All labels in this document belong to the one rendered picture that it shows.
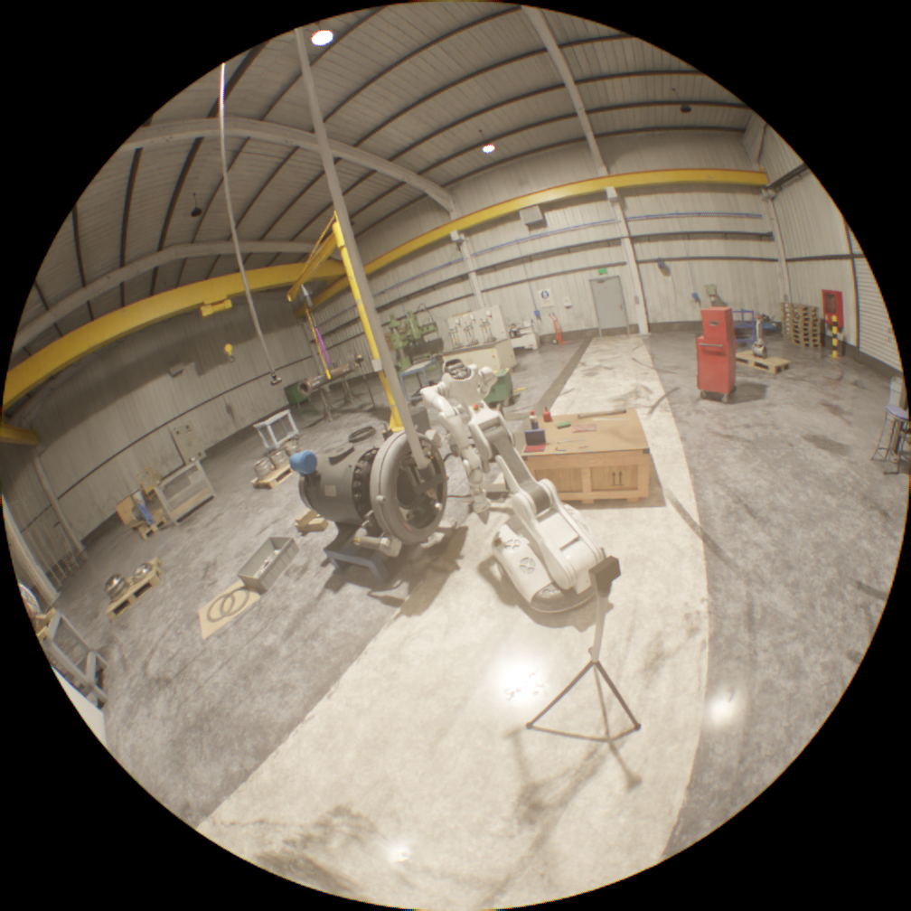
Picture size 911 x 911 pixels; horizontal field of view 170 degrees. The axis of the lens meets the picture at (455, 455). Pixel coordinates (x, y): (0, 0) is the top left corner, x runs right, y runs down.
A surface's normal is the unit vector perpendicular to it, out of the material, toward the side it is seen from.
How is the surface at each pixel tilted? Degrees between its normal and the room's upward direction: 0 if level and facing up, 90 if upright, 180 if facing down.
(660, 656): 0
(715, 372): 90
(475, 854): 0
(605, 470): 90
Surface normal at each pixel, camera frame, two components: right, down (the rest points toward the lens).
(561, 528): -0.09, -0.70
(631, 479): -0.39, 0.48
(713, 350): -0.83, 0.42
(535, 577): 0.03, -0.52
